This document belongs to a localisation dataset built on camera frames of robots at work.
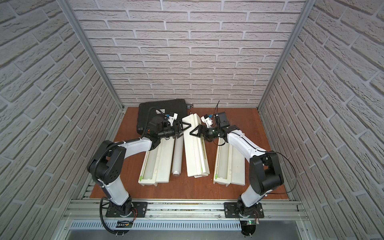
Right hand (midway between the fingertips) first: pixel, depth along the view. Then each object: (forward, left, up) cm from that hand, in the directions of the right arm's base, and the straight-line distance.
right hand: (195, 135), depth 82 cm
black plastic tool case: (+36, +37, -13) cm, 53 cm away
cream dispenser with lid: (-12, +23, -10) cm, 28 cm away
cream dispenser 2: (-15, -19, -11) cm, 26 cm away
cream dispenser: (-17, 0, +2) cm, 17 cm away
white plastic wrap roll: (-5, +12, -14) cm, 19 cm away
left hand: (+4, +2, +2) cm, 5 cm away
